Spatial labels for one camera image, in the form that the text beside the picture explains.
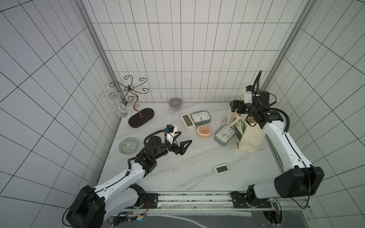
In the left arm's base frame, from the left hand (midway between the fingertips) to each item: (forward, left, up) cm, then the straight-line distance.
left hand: (184, 138), depth 75 cm
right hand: (+20, -33, +10) cm, 39 cm away
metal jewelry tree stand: (+31, +32, -19) cm, 48 cm away
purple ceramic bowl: (+42, +8, -17) cm, 46 cm away
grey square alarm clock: (+13, -27, -16) cm, 34 cm away
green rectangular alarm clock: (+29, -13, -17) cm, 36 cm away
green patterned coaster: (+4, +38, -18) cm, 42 cm away
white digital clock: (+22, -2, -15) cm, 27 cm away
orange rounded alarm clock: (+16, -14, -17) cm, 27 cm away
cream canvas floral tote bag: (+6, -40, -9) cm, 41 cm away
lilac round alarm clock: (+24, -30, -17) cm, 42 cm away
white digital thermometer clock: (-10, -22, -17) cm, 30 cm away
